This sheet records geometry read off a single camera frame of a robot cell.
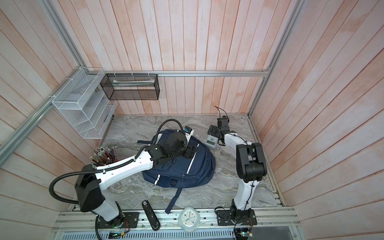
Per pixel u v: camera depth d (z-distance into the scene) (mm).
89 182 462
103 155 794
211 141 1038
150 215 730
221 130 795
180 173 797
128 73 953
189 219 715
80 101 697
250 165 517
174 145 575
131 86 1058
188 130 673
